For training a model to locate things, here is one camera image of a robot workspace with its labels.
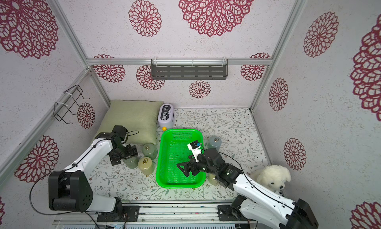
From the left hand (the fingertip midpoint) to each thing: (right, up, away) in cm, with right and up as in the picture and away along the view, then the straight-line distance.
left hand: (129, 158), depth 84 cm
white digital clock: (+18, +24, +18) cm, 35 cm away
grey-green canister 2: (+1, -2, +1) cm, 3 cm away
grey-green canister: (+11, +4, +4) cm, 12 cm away
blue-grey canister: (+50, +8, +8) cm, 51 cm away
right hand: (+31, +2, -12) cm, 33 cm away
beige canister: (+10, -4, -2) cm, 11 cm away
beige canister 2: (+46, -10, -6) cm, 48 cm away
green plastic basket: (+23, +3, +13) cm, 27 cm away
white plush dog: (+72, -3, -18) cm, 74 cm away
